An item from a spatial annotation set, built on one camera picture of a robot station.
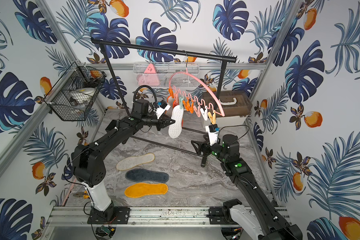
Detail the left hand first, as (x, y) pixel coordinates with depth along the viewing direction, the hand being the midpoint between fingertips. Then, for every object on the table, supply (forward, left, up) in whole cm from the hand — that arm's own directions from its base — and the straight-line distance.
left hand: (173, 118), depth 80 cm
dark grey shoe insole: (-22, +16, -27) cm, 38 cm away
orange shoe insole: (-30, +16, -28) cm, 44 cm away
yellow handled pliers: (-35, +45, -26) cm, 63 cm away
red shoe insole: (+1, -5, -4) cm, 6 cm away
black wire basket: (+23, +60, +8) cm, 65 cm away
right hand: (-10, -14, -2) cm, 17 cm away
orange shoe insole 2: (-15, +26, -27) cm, 40 cm away
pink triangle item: (+24, +16, +8) cm, 30 cm away
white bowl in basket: (+6, +49, +7) cm, 50 cm away
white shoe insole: (-1, -1, -7) cm, 7 cm away
